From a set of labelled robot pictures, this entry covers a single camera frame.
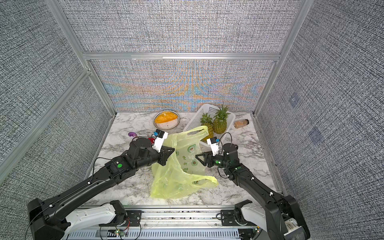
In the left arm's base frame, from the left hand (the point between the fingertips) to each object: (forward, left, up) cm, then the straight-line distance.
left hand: (177, 149), depth 69 cm
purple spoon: (+20, +29, -14) cm, 38 cm away
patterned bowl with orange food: (+37, +10, -20) cm, 44 cm away
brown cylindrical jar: (+33, -44, -23) cm, 59 cm away
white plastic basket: (+33, -11, -20) cm, 40 cm away
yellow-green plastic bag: (-8, -2, -5) cm, 10 cm away
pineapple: (+34, -19, -19) cm, 43 cm away
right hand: (+3, -11, -10) cm, 15 cm away
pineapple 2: (+26, -26, -13) cm, 40 cm away
